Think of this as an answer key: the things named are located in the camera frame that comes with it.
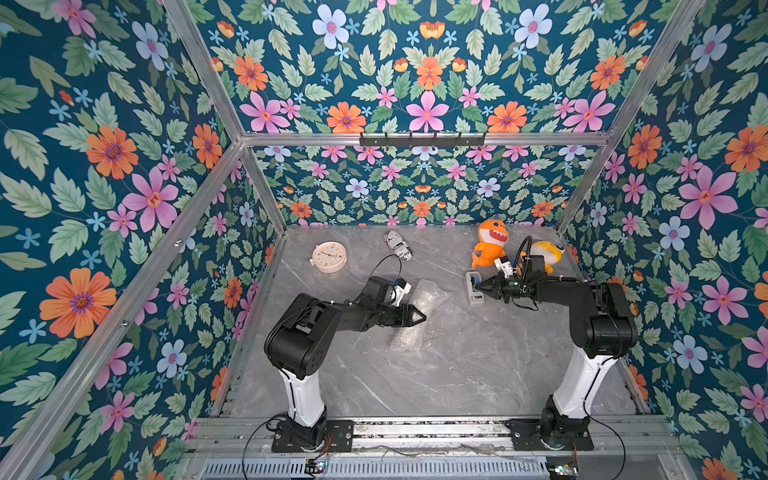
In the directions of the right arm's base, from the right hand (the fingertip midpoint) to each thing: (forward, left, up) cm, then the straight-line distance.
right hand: (485, 282), depth 96 cm
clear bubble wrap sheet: (-7, +17, 0) cm, 19 cm away
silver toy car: (+18, +30, -2) cm, 35 cm away
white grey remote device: (-4, +4, -3) cm, 6 cm away
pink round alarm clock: (+11, +55, -2) cm, 56 cm away
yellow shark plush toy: (+13, -25, 0) cm, 28 cm away
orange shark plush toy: (+19, -5, +2) cm, 20 cm away
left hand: (-12, +21, -2) cm, 24 cm away
